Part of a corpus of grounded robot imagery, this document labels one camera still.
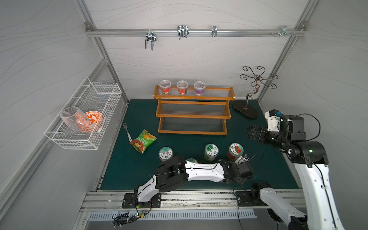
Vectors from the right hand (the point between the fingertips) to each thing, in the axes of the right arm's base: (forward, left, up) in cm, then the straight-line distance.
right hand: (256, 130), depth 66 cm
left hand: (-11, +3, -24) cm, 27 cm away
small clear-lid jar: (+27, +37, +4) cm, 46 cm away
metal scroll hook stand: (+41, -9, -28) cm, 50 cm away
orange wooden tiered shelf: (+28, +30, -20) cm, 46 cm away
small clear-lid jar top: (+26, +46, +5) cm, 53 cm away
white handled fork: (+19, +80, -29) cm, 87 cm away
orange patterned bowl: (0, +76, +4) cm, 76 cm away
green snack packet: (+6, +63, -25) cm, 68 cm away
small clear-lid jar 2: (+26, +27, +4) cm, 38 cm away
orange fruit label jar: (-7, +29, -22) cm, 38 cm away
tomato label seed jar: (0, +5, -22) cm, 22 cm away
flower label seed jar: (-4, +46, -21) cm, 50 cm away
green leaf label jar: (-2, +19, -22) cm, 29 cm away
